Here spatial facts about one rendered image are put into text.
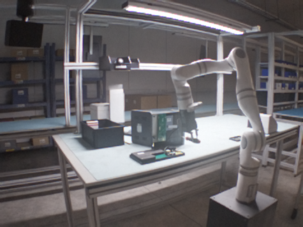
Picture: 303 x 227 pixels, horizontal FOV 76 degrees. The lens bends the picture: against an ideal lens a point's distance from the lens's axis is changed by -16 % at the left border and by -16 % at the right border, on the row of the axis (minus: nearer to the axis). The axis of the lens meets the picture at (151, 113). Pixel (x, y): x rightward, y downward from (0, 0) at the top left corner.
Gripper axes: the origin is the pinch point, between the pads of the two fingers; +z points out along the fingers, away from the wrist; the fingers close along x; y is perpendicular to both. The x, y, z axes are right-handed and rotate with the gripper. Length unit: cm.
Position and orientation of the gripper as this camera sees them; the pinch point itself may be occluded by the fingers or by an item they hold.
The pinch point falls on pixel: (195, 142)
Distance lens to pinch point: 115.0
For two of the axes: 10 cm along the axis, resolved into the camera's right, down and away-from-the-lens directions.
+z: 2.1, 9.4, 2.8
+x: -8.0, 3.3, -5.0
